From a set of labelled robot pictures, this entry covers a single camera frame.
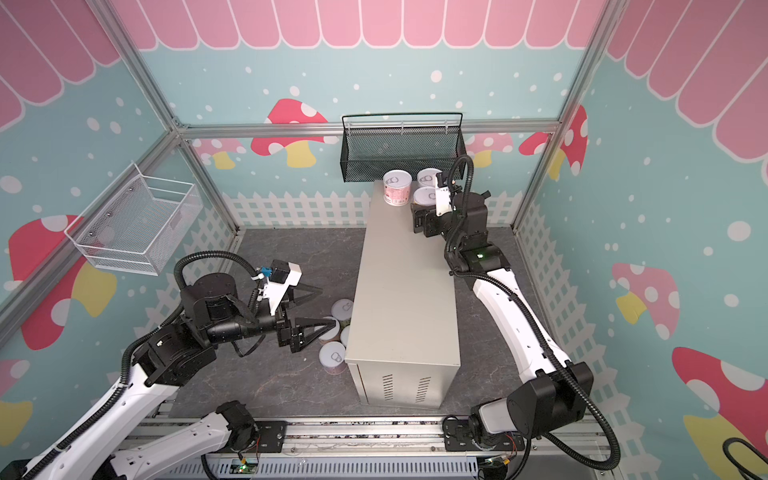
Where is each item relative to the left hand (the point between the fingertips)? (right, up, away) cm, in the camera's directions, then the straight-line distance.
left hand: (325, 314), depth 59 cm
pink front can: (-3, -16, +23) cm, 28 cm away
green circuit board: (-22, -40, +13) cm, 48 cm away
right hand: (+22, +25, +14) cm, 37 cm away
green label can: (-2, -5, +33) cm, 33 cm away
